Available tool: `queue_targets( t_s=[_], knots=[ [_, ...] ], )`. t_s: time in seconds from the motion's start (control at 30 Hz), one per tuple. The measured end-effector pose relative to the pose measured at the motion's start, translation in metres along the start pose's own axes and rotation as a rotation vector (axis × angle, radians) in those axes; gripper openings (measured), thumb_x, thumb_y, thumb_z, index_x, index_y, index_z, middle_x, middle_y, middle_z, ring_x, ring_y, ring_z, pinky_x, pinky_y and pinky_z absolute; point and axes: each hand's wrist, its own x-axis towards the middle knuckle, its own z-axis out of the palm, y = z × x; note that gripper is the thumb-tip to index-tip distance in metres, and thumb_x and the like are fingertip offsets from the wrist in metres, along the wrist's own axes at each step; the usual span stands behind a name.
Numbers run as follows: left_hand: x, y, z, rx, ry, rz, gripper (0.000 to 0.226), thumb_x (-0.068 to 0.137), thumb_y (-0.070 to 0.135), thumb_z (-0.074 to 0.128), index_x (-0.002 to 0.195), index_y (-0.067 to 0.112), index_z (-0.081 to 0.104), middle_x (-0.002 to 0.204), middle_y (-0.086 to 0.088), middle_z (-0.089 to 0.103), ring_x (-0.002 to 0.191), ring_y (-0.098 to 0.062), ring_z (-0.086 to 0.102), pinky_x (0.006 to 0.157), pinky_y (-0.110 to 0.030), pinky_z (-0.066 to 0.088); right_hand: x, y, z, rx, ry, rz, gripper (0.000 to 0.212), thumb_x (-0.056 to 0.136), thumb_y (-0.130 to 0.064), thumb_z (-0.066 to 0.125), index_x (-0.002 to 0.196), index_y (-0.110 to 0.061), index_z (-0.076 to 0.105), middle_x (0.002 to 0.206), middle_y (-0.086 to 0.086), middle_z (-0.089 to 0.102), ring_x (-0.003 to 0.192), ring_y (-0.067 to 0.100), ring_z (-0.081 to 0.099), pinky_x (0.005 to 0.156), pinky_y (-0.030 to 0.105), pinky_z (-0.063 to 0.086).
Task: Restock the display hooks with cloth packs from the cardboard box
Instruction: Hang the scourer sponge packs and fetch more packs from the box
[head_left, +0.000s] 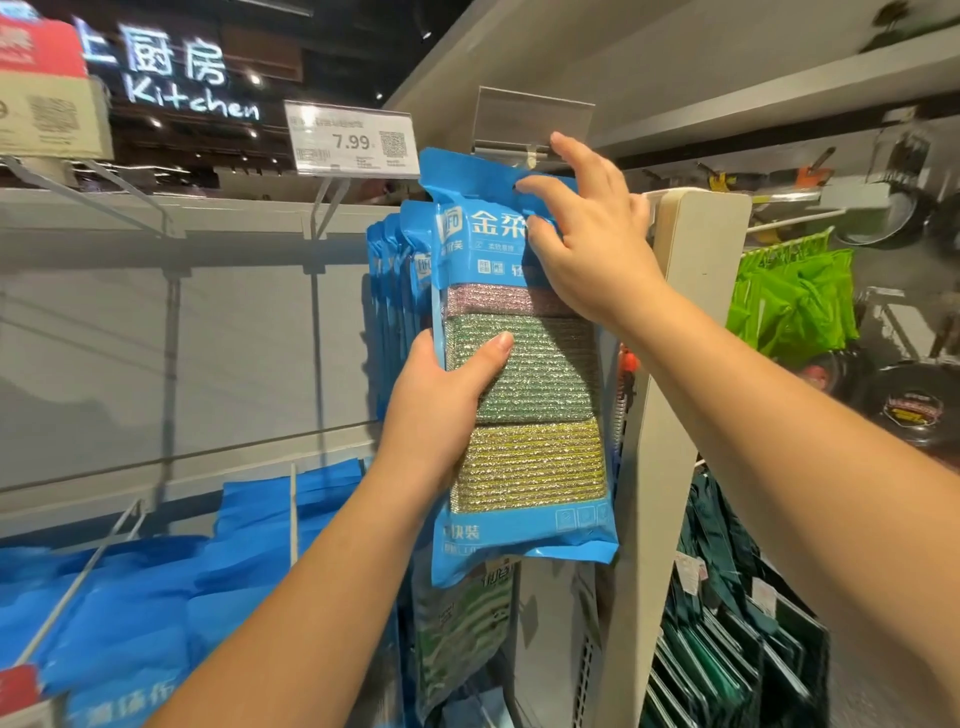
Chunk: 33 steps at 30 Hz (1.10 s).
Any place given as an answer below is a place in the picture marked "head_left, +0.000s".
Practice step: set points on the white lit wall sign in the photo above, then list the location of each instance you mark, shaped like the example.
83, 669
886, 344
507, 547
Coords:
195, 63

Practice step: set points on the red white price tag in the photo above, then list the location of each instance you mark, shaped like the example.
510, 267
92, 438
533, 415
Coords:
53, 113
18, 698

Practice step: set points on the blue steel-cloth packets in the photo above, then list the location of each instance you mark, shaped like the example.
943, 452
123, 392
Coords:
255, 540

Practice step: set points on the hanging bright green bags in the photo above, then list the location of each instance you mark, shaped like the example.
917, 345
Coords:
795, 308

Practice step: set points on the person's right forearm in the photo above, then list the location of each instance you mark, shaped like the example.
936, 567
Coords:
795, 465

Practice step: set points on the blue cloth packets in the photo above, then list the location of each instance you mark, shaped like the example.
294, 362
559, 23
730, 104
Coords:
105, 645

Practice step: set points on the blue green scouring pad packet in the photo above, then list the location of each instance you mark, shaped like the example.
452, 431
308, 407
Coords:
525, 390

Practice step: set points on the hung scouring pad packet bunch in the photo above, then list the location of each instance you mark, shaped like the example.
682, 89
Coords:
393, 300

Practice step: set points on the metal peg hook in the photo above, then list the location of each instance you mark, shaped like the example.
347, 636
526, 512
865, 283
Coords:
324, 204
291, 518
83, 578
90, 195

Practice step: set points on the hanging red clip strip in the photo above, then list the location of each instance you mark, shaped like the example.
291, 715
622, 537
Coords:
626, 375

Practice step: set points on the clear grey price tag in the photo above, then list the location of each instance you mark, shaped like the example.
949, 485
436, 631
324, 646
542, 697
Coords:
533, 120

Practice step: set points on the person's right hand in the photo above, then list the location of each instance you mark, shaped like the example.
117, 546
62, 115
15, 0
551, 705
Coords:
600, 248

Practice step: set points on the clear packets with green print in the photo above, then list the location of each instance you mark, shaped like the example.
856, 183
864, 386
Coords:
458, 638

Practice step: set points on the dark green goods pile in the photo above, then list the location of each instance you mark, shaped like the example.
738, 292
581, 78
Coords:
720, 660

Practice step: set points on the person's left hand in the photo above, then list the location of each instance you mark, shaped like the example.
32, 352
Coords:
435, 420

